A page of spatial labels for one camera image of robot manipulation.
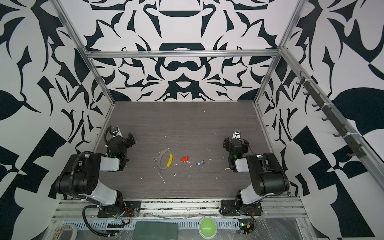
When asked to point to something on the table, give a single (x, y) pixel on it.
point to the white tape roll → (75, 233)
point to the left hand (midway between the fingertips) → (121, 133)
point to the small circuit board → (246, 225)
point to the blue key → (198, 164)
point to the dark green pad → (155, 230)
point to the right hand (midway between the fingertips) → (237, 137)
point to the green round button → (207, 227)
